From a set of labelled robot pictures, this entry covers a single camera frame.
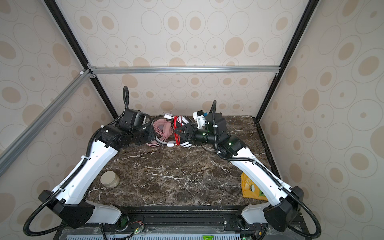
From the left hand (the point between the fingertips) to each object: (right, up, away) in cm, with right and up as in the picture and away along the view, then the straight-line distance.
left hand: (161, 132), depth 70 cm
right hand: (+8, 0, -7) cm, 11 cm away
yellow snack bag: (+47, -32, +13) cm, 58 cm away
